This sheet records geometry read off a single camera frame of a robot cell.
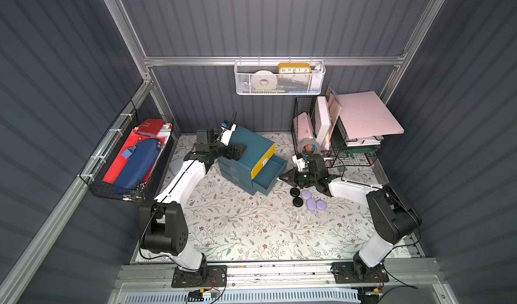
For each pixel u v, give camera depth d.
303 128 1.07
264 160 0.84
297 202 0.91
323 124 0.89
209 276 0.73
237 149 0.77
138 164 0.68
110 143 0.68
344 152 0.99
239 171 0.85
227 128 0.74
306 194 0.94
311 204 0.92
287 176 0.84
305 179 0.78
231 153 0.76
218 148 0.73
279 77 0.88
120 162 0.71
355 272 0.69
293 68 0.87
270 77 0.83
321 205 0.91
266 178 0.86
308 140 1.01
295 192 0.97
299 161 0.86
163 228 0.45
